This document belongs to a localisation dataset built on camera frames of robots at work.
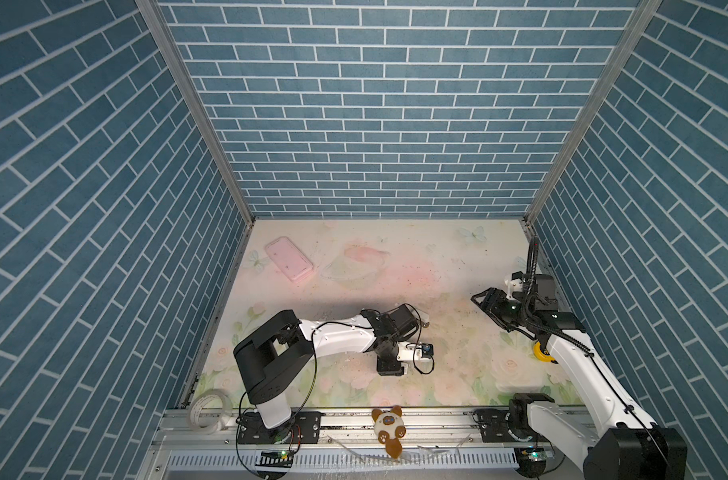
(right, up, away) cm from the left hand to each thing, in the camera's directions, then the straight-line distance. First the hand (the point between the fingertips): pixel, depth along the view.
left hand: (399, 362), depth 85 cm
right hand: (+21, +19, -2) cm, 28 cm away
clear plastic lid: (-14, +25, +23) cm, 37 cm away
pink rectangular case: (-41, +31, +24) cm, 57 cm away
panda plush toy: (-3, -11, -13) cm, 17 cm away
